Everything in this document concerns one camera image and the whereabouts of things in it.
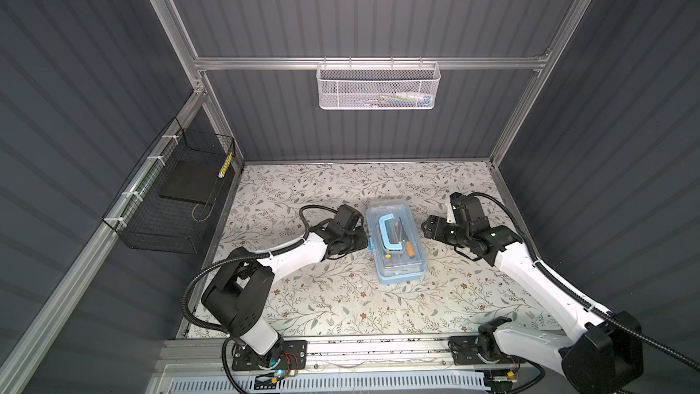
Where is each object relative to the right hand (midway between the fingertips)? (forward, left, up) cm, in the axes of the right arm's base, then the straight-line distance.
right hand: (434, 229), depth 82 cm
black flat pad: (+5, +68, +18) cm, 71 cm away
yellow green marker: (+14, +63, +15) cm, 66 cm away
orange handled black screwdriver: (-3, +7, -5) cm, 9 cm away
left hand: (0, +20, -7) cm, 21 cm away
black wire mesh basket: (-7, +76, +17) cm, 79 cm away
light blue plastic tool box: (-4, +12, -1) cm, 13 cm away
